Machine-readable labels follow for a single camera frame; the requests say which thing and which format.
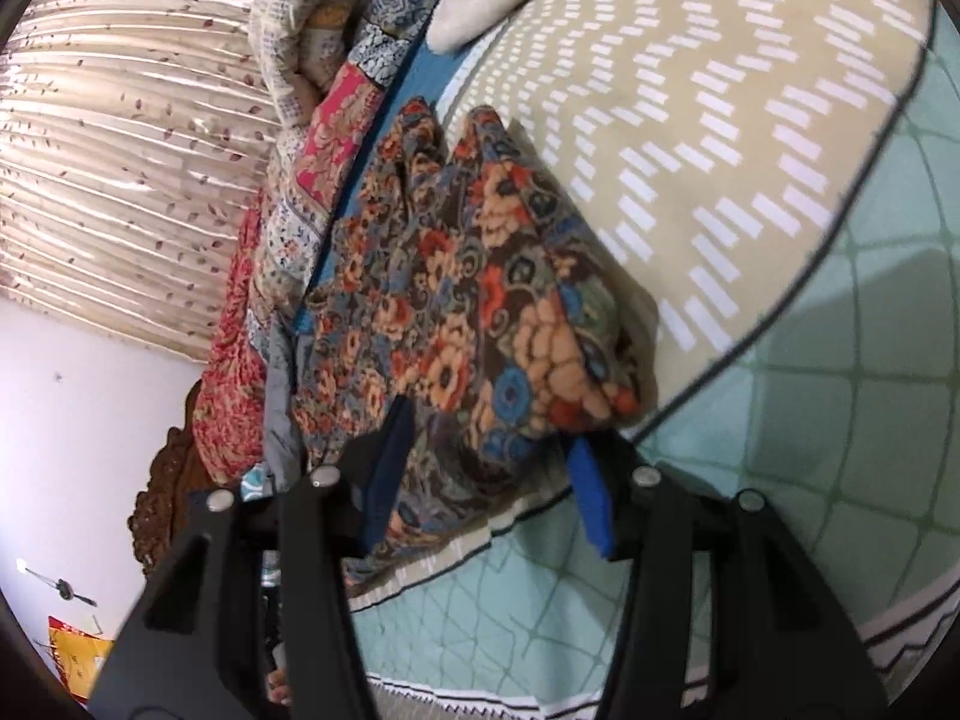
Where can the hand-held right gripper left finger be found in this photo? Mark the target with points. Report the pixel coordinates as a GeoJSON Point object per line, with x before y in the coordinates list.
{"type": "Point", "coordinates": [382, 480]}

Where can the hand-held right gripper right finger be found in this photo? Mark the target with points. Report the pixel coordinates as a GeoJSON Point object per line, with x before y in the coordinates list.
{"type": "Point", "coordinates": [592, 495]}

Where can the dark floral garment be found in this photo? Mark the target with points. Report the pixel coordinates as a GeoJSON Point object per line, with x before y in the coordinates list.
{"type": "Point", "coordinates": [465, 277]}

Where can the grey cloth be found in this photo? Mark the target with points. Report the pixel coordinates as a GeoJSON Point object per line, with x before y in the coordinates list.
{"type": "Point", "coordinates": [281, 405]}

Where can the teal white patterned cloth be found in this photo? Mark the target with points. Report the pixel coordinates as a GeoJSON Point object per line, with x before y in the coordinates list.
{"type": "Point", "coordinates": [255, 481]}

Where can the red floral cloth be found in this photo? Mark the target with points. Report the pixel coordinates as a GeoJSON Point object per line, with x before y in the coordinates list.
{"type": "Point", "coordinates": [225, 390]}

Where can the carved wooden headboard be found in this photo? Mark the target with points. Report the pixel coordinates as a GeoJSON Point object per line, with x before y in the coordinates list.
{"type": "Point", "coordinates": [161, 495]}

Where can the yellow red bag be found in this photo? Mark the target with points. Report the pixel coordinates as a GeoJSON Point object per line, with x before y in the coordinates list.
{"type": "Point", "coordinates": [75, 652]}

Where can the patchwork quilt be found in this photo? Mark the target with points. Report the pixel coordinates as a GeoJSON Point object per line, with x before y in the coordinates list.
{"type": "Point", "coordinates": [337, 120]}

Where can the beige zigzag blanket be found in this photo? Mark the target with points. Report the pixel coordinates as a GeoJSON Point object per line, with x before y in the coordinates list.
{"type": "Point", "coordinates": [712, 127]}

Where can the beige pleated curtain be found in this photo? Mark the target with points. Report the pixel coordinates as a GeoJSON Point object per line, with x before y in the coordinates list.
{"type": "Point", "coordinates": [112, 165]}

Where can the white printed rolled blanket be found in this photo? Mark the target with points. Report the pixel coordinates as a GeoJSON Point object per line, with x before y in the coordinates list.
{"type": "Point", "coordinates": [277, 30]}

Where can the dark wall fixture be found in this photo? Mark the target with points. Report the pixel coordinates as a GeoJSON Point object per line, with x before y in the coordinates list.
{"type": "Point", "coordinates": [64, 589]}

